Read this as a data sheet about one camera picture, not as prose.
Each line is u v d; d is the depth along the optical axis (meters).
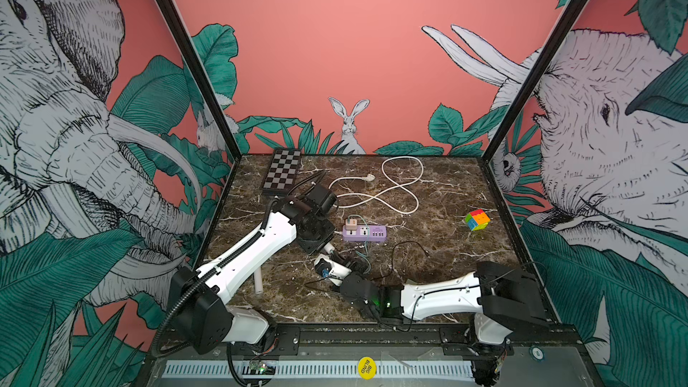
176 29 0.79
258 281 0.83
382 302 0.60
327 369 0.70
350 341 0.75
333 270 0.63
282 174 1.10
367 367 0.70
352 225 0.90
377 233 0.93
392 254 0.90
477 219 0.95
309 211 0.54
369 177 1.11
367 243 0.91
